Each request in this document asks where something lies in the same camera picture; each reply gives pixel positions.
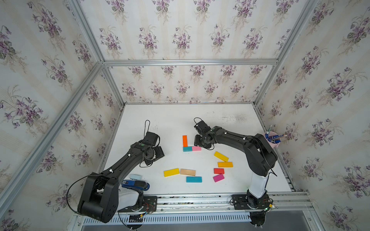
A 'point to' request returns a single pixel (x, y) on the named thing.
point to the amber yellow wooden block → (225, 164)
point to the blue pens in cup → (273, 139)
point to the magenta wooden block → (218, 177)
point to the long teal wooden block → (193, 179)
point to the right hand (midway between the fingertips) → (199, 144)
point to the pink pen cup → (273, 145)
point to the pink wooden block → (196, 148)
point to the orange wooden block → (185, 141)
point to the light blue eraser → (134, 176)
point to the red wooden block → (218, 171)
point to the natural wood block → (187, 172)
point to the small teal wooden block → (188, 148)
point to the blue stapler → (136, 184)
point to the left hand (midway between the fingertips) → (160, 157)
